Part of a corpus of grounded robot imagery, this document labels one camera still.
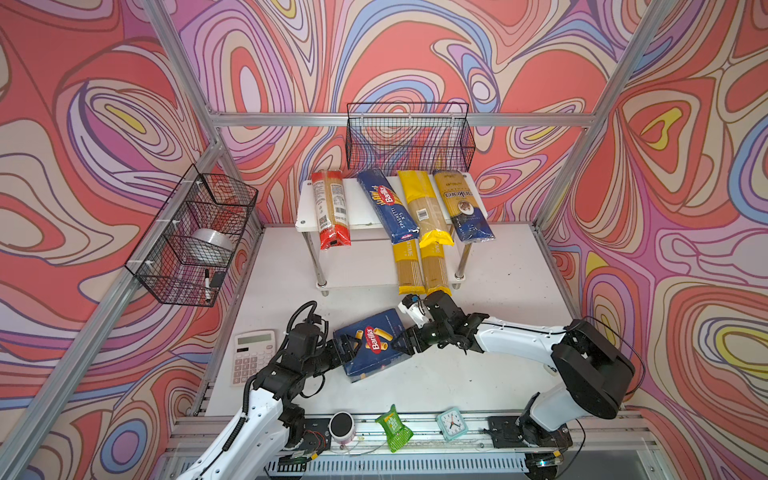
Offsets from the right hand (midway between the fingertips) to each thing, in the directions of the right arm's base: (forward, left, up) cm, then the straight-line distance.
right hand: (403, 347), depth 83 cm
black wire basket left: (+15, +53, +27) cm, 61 cm away
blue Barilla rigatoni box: (-2, +8, +1) cm, 8 cm away
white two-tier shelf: (+33, +10, 0) cm, 34 cm away
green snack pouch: (-21, +2, -4) cm, 21 cm away
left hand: (-1, +13, +3) cm, 14 cm away
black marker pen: (+8, +48, +22) cm, 53 cm away
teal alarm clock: (-19, -11, -3) cm, 22 cm away
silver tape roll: (+15, +46, +29) cm, 56 cm away
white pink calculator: (+1, +44, -2) cm, 44 cm away
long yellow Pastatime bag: (+25, -12, +5) cm, 28 cm away
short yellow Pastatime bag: (+22, -4, +4) cm, 22 cm away
